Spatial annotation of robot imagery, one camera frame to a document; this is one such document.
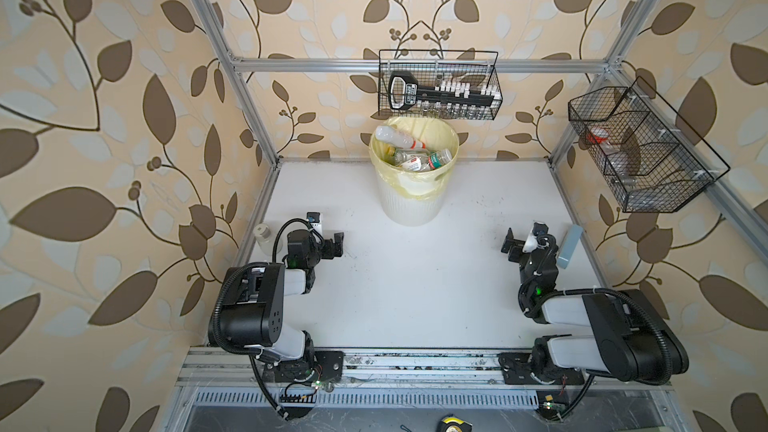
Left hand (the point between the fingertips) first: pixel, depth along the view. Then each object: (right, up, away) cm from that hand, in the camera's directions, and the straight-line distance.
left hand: (328, 230), depth 94 cm
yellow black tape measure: (+34, -39, -29) cm, 59 cm away
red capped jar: (+77, +28, -13) cm, 83 cm away
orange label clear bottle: (+30, +21, -12) cm, 38 cm away
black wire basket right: (+85, +21, -21) cm, 90 cm away
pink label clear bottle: (+19, +29, -7) cm, 36 cm away
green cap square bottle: (+23, +23, -1) cm, 32 cm away
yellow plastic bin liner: (+34, +31, +2) cm, 46 cm away
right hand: (+61, -1, -6) cm, 61 cm away
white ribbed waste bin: (+27, +6, +8) cm, 29 cm away
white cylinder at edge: (-19, +1, -5) cm, 20 cm away
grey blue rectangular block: (+76, -5, -1) cm, 76 cm away
